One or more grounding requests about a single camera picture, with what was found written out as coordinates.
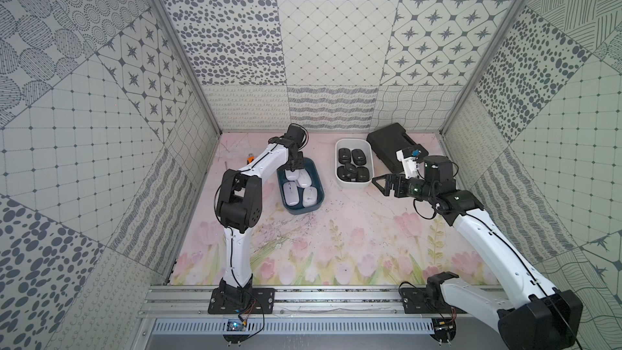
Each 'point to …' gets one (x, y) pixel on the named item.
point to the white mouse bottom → (304, 179)
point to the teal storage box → (314, 169)
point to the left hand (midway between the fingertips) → (302, 164)
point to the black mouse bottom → (343, 173)
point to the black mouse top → (359, 156)
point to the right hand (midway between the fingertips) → (383, 183)
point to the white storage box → (352, 143)
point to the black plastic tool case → (387, 140)
